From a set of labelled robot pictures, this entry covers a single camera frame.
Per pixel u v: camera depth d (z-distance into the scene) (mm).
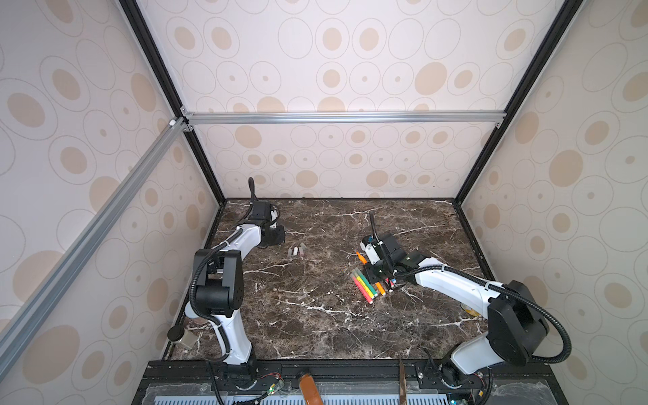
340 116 875
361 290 912
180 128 875
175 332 742
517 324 432
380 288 897
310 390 697
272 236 838
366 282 776
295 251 1005
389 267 644
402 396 711
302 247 1027
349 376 744
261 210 784
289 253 1000
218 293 505
